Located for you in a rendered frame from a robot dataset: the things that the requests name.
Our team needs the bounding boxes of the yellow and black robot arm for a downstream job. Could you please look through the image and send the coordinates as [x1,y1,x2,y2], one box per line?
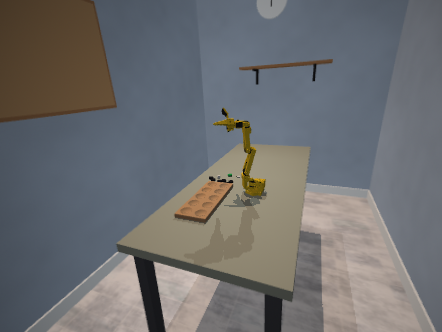
[234,120,264,196]

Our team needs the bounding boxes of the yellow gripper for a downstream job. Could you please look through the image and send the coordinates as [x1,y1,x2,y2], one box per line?
[213,107,235,132]

